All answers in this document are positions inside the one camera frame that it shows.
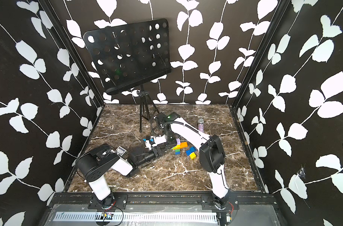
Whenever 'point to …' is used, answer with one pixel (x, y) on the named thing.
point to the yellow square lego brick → (192, 156)
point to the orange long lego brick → (183, 144)
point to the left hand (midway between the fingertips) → (169, 147)
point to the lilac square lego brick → (178, 141)
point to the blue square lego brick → (177, 153)
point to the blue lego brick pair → (191, 149)
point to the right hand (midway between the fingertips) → (167, 140)
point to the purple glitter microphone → (200, 124)
